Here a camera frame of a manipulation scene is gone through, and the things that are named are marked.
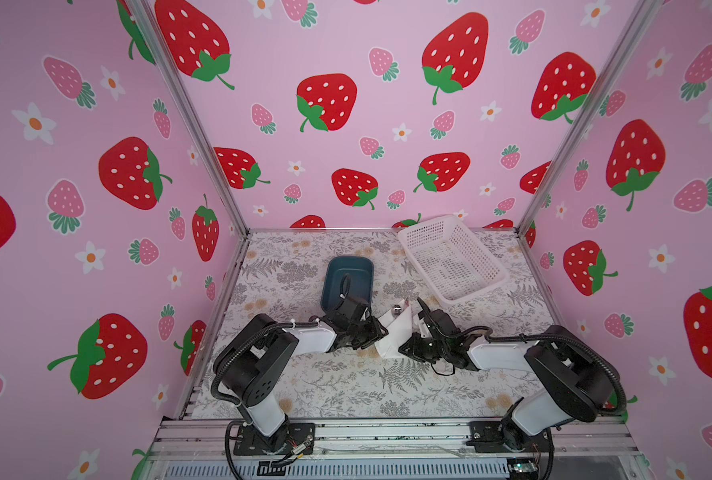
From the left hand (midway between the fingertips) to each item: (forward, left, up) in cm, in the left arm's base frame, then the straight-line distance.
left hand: (388, 334), depth 89 cm
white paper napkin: (+3, -4, -2) cm, 5 cm away
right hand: (-5, -2, -1) cm, 5 cm away
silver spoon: (+9, -3, -1) cm, 9 cm away
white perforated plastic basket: (+31, -25, -2) cm, 40 cm away
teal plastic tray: (+26, +9, -2) cm, 27 cm away
